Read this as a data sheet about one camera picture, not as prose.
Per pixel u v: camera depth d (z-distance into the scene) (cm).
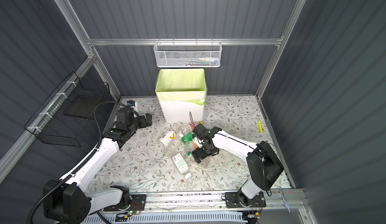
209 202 75
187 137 95
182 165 82
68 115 72
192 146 89
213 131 65
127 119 62
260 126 102
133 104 72
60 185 39
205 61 92
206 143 62
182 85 101
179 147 92
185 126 103
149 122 75
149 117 75
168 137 91
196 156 75
